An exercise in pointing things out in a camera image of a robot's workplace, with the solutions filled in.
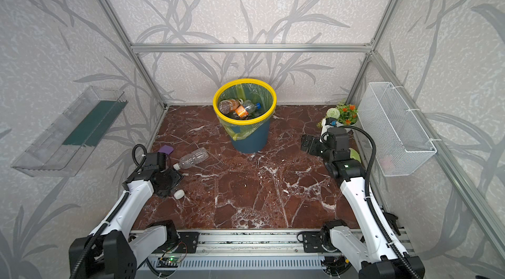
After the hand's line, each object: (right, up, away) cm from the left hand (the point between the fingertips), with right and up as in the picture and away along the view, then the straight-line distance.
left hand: (177, 179), depth 85 cm
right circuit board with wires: (+65, -29, -12) cm, 72 cm away
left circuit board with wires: (+5, -24, -14) cm, 28 cm away
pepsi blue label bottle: (+32, +33, +7) cm, 46 cm away
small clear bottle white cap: (+2, -5, -3) cm, 7 cm away
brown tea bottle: (+22, +32, -2) cm, 39 cm away
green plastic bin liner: (+30, +40, +8) cm, 51 cm away
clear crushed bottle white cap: (+4, +8, +7) cm, 11 cm away
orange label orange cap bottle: (+28, +30, +3) cm, 41 cm away
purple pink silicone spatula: (-13, +11, +16) cm, 23 cm away
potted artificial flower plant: (+78, +29, +12) cm, 84 cm away
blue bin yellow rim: (+33, +15, +16) cm, 40 cm away
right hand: (+57, +19, -7) cm, 61 cm away
